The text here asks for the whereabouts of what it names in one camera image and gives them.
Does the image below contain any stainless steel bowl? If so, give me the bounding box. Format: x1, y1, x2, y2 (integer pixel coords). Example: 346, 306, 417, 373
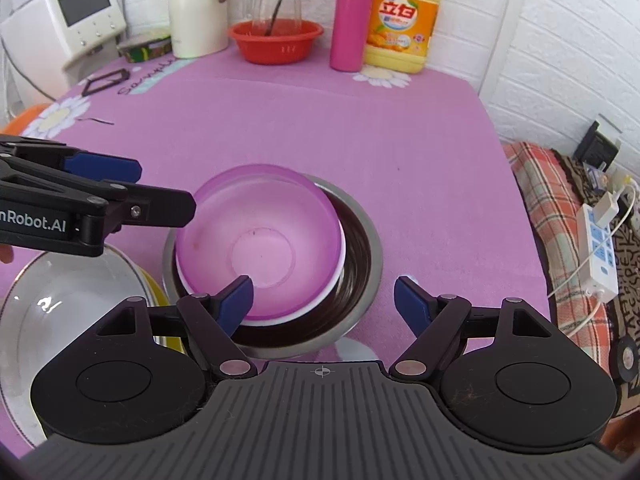
163, 176, 383, 360

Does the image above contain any white blue-rimmed plate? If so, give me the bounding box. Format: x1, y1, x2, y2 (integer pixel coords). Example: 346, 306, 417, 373
1, 247, 166, 456

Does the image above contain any red and white bowl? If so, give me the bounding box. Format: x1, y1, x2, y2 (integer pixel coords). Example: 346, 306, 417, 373
176, 218, 346, 327

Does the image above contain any purple plastic bowl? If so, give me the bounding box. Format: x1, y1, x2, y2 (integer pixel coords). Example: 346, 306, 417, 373
175, 164, 346, 326

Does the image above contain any person's right hand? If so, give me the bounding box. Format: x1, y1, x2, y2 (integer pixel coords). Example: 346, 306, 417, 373
600, 411, 640, 460

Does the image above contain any white water dispenser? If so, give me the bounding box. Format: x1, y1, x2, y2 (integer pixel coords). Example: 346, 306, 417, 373
1, 0, 127, 107

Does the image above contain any purple floral tablecloth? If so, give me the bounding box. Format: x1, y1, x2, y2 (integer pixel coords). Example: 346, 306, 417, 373
0, 44, 551, 461

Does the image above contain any white power strip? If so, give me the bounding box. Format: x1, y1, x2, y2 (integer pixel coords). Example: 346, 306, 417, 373
576, 204, 618, 304

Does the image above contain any plaid cloth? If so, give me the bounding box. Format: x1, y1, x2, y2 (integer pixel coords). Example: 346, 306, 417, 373
502, 140, 640, 418

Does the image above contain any white thermos jug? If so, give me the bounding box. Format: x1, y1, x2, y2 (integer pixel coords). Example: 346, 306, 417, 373
169, 0, 229, 58

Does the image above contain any white charger plug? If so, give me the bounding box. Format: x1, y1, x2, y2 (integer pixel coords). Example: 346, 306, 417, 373
592, 192, 620, 229

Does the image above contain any red plastic basket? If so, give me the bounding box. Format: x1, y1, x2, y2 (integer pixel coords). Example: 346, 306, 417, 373
228, 20, 324, 65

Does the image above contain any black phone stand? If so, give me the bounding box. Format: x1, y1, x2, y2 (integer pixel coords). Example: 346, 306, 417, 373
573, 115, 622, 171

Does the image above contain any pink thermos bottle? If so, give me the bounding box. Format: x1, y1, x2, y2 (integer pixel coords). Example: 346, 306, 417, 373
330, 0, 372, 73

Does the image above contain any yellow dish soap bottle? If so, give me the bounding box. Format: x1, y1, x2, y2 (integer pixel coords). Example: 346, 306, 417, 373
364, 0, 440, 74

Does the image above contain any black rectangular frame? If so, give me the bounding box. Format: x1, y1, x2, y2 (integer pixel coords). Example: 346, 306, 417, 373
81, 68, 130, 96

